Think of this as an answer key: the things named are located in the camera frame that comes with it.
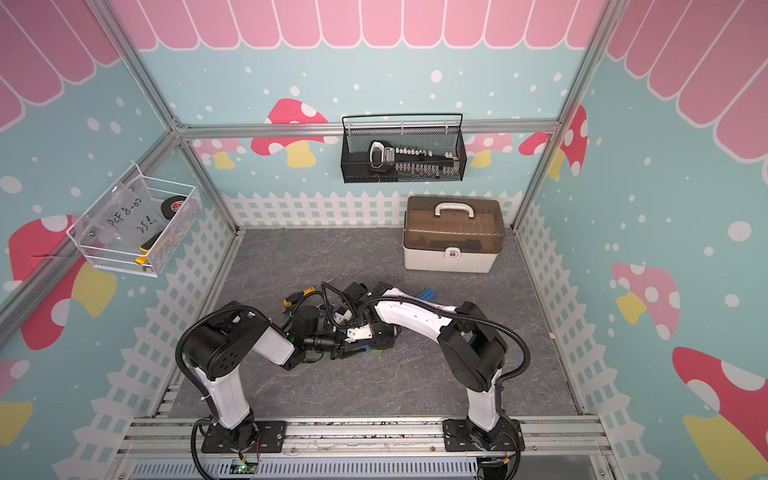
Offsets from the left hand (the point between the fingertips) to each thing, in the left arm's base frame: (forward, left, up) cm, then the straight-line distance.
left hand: (367, 350), depth 85 cm
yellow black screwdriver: (+18, +25, -1) cm, 31 cm away
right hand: (+4, -5, 0) cm, 7 cm away
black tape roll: (+27, +52, +30) cm, 66 cm away
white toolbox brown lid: (+31, -25, +16) cm, 43 cm away
